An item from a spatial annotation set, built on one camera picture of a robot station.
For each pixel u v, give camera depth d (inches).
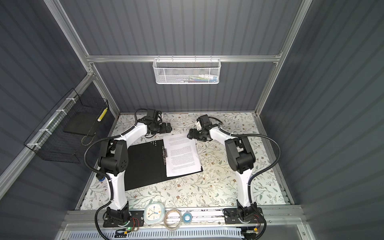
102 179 34.1
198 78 36.6
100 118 31.5
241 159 21.9
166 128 35.9
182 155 37.9
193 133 35.0
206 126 31.7
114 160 21.6
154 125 30.9
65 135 28.7
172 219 29.4
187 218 29.6
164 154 37.7
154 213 28.6
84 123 30.3
